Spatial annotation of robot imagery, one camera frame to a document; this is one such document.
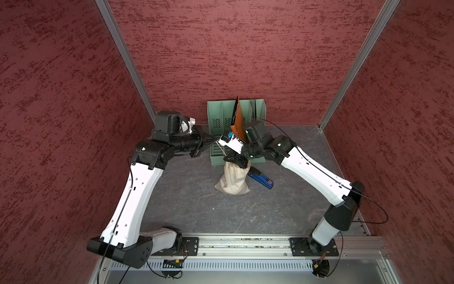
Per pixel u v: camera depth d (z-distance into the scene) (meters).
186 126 0.60
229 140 0.59
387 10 0.71
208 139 0.62
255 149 0.59
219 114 1.02
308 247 0.66
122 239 0.36
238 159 0.61
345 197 0.42
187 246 0.74
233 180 0.77
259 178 0.92
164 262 0.71
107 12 0.72
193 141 0.54
